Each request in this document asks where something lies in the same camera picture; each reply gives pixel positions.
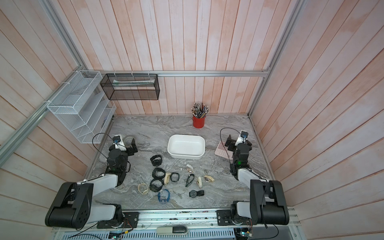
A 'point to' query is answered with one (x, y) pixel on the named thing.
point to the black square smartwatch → (174, 177)
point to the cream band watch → (146, 192)
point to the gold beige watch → (208, 178)
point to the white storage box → (184, 146)
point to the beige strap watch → (167, 178)
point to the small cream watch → (199, 182)
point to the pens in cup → (199, 111)
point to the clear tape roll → (127, 141)
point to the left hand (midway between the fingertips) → (127, 141)
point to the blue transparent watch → (163, 196)
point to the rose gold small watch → (189, 168)
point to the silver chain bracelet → (177, 193)
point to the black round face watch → (194, 193)
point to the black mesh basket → (131, 86)
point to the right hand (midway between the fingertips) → (237, 135)
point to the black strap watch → (190, 178)
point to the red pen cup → (198, 123)
